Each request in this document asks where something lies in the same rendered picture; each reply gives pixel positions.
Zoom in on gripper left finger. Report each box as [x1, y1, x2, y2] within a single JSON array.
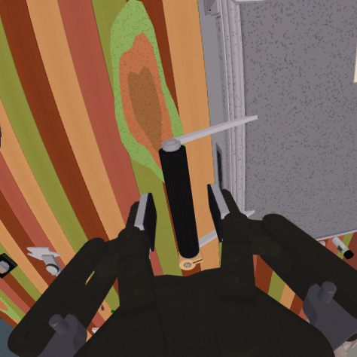
[[8, 192, 157, 357]]

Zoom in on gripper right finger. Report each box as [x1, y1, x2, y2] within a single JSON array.
[[206, 183, 357, 344]]

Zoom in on grey speckled kit body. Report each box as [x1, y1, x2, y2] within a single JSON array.
[[238, 0, 357, 241]]

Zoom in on light grey tray front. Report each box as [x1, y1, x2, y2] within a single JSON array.
[[197, 0, 247, 213]]

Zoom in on small grey metal tool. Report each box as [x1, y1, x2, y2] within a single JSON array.
[[26, 246, 63, 277]]

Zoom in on white marker black cap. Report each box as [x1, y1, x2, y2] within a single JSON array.
[[331, 236, 355, 261]]

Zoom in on black square box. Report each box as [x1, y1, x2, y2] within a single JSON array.
[[0, 252, 18, 279]]

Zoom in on black ribbed handle grey arms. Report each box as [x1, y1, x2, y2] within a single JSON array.
[[158, 115, 258, 261]]

